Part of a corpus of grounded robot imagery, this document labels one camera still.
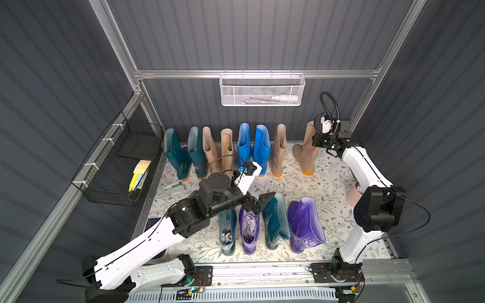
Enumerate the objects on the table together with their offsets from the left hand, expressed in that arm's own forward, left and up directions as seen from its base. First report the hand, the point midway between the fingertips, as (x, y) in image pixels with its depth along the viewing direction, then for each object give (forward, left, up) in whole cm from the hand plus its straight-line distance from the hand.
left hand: (266, 187), depth 57 cm
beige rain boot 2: (+27, -8, -13) cm, 31 cm away
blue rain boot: (+29, +7, -16) cm, 34 cm away
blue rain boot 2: (+29, -1, -11) cm, 31 cm away
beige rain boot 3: (+37, -27, -27) cm, 53 cm away
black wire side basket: (+10, +59, -8) cm, 60 cm away
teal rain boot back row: (+26, +28, -12) cm, 40 cm away
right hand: (+35, -28, -11) cm, 47 cm away
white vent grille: (-24, -21, -38) cm, 49 cm away
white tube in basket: (+53, -14, -2) cm, 55 cm away
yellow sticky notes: (+13, +48, -10) cm, 51 cm away
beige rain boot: (+26, +21, -12) cm, 35 cm away
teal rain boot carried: (+27, +37, -16) cm, 48 cm away
